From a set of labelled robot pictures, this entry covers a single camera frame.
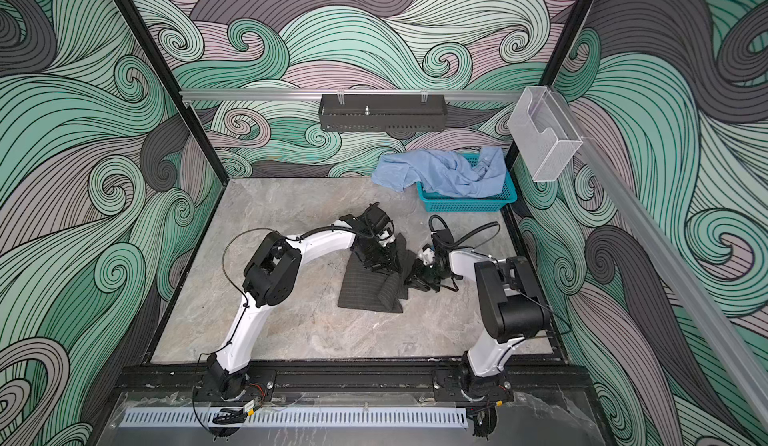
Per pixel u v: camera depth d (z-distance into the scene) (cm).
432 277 80
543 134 79
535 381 74
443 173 114
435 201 109
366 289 85
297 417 70
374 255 83
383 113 96
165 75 88
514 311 46
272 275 58
